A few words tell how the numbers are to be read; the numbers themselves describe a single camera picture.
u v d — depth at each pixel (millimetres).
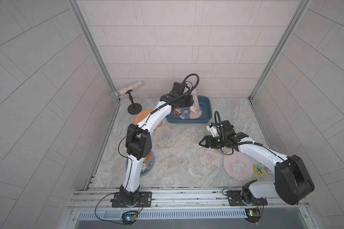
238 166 825
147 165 826
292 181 402
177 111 1080
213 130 786
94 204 696
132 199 617
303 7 711
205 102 1103
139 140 522
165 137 942
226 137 650
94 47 854
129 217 639
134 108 1082
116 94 882
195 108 874
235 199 708
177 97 640
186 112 1051
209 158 849
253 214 680
